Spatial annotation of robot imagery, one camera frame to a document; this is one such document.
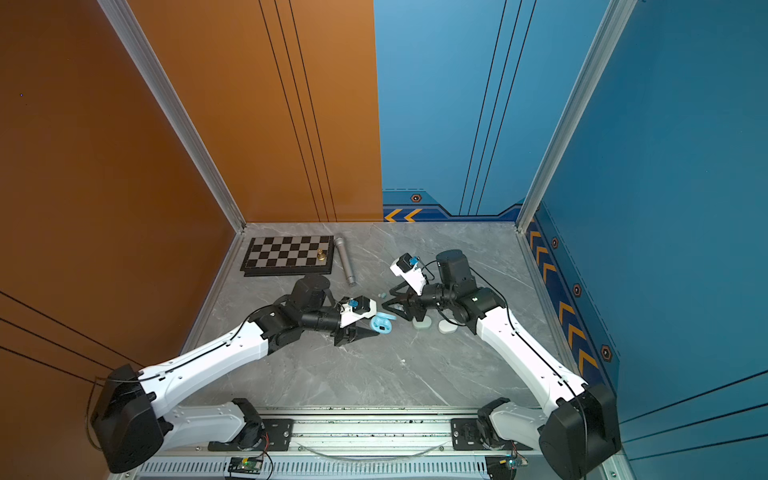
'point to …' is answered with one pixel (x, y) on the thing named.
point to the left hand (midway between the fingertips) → (377, 320)
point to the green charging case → (425, 324)
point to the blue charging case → (382, 323)
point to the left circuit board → (248, 465)
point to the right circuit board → (502, 467)
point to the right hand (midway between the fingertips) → (388, 298)
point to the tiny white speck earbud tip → (403, 360)
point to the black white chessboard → (288, 256)
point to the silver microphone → (340, 245)
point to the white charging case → (445, 327)
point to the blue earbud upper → (383, 295)
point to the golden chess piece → (321, 256)
